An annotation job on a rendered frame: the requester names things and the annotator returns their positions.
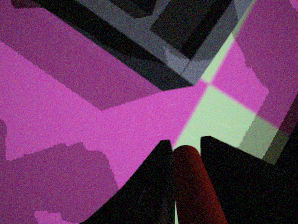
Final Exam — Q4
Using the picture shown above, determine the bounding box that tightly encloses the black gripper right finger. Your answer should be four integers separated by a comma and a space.
201, 136, 298, 224

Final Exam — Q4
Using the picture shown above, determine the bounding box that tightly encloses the dark red peg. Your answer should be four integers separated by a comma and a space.
173, 145, 227, 224

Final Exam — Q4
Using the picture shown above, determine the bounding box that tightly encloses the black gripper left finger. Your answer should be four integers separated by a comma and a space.
78, 140, 176, 224

